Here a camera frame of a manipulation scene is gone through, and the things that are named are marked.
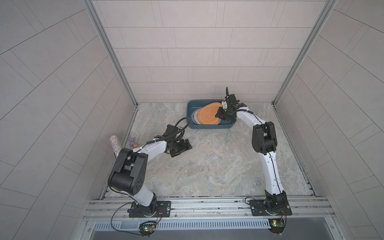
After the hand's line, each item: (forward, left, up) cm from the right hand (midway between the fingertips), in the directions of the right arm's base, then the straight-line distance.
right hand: (216, 113), depth 105 cm
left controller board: (-63, +38, -1) cm, 74 cm away
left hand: (-24, +20, -2) cm, 31 cm away
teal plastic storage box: (+10, +16, +1) cm, 20 cm away
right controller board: (-65, -20, -7) cm, 68 cm away
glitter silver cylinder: (-32, +52, +19) cm, 64 cm away
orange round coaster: (0, +7, 0) cm, 7 cm away
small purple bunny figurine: (-20, +55, 0) cm, 58 cm away
